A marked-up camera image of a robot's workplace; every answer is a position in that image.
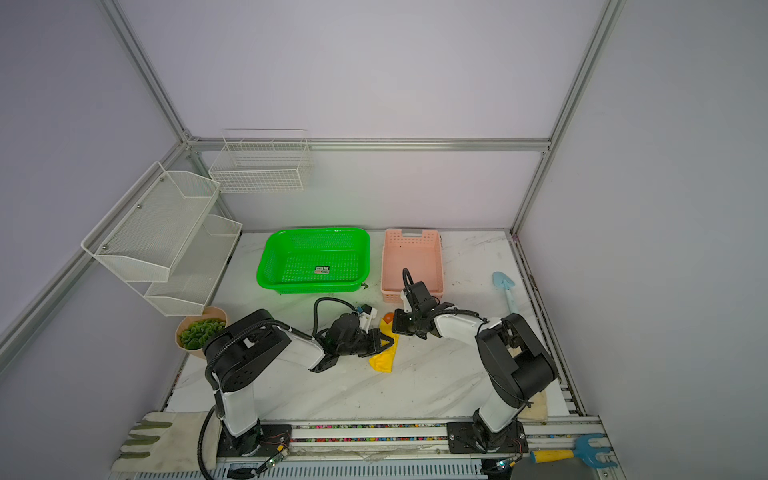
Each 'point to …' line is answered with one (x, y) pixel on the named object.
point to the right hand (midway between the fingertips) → (390, 324)
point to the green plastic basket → (314, 260)
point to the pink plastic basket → (421, 256)
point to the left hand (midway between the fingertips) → (394, 345)
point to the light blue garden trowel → (504, 281)
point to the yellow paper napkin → (386, 359)
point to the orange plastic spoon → (389, 317)
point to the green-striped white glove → (169, 442)
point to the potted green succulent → (193, 332)
